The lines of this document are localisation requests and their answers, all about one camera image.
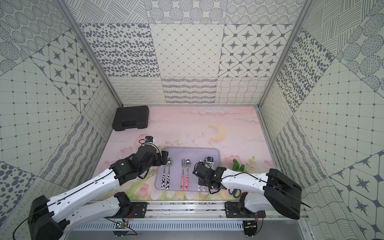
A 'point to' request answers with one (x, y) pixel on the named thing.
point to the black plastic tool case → (131, 117)
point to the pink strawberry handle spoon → (188, 163)
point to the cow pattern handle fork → (163, 182)
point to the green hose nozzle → (237, 167)
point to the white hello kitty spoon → (204, 188)
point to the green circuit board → (120, 224)
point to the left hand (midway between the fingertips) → (161, 150)
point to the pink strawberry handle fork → (182, 186)
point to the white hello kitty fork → (199, 188)
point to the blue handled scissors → (234, 192)
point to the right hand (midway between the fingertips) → (204, 180)
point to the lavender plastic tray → (177, 175)
